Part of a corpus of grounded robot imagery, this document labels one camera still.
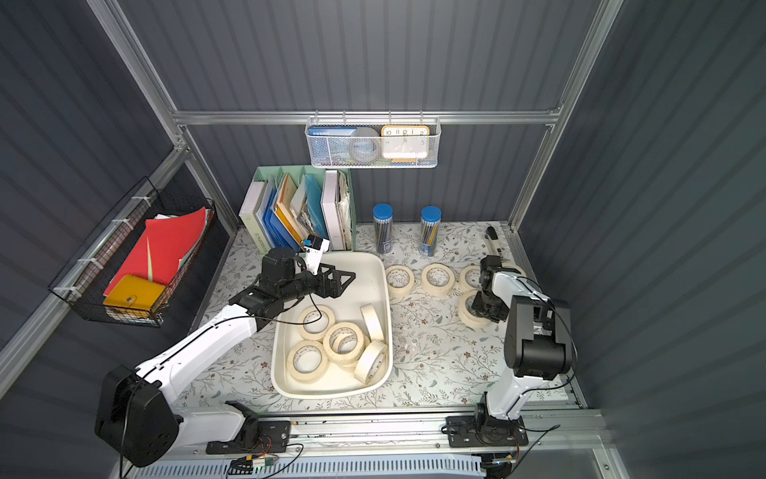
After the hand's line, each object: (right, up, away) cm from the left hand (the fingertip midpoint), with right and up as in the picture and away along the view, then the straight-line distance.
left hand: (340, 270), depth 78 cm
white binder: (-6, +18, +16) cm, 25 cm away
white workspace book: (-29, +16, +10) cm, 35 cm away
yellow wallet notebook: (-43, -4, -13) cm, 45 cm away
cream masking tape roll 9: (+8, -15, +5) cm, 18 cm away
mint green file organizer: (-16, +22, +20) cm, 34 cm away
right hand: (+47, -15, +15) cm, 51 cm away
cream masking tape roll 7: (-11, -27, +8) cm, 30 cm away
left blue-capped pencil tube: (+11, +14, +21) cm, 28 cm away
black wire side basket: (-50, -2, -17) cm, 53 cm away
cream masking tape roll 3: (+42, -4, +27) cm, 50 cm away
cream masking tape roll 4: (+37, -15, +9) cm, 41 cm away
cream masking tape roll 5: (-9, -20, +9) cm, 24 cm away
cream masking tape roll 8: (+8, -23, -3) cm, 25 cm away
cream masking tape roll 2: (+30, -8, +23) cm, 39 cm away
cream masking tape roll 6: (-1, -22, +9) cm, 24 cm away
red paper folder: (-44, +7, -3) cm, 45 cm away
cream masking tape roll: (+18, -8, +22) cm, 29 cm away
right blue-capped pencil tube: (+27, +12, +23) cm, 38 cm away
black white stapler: (+52, +9, +33) cm, 63 cm away
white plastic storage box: (+6, -7, +23) cm, 25 cm away
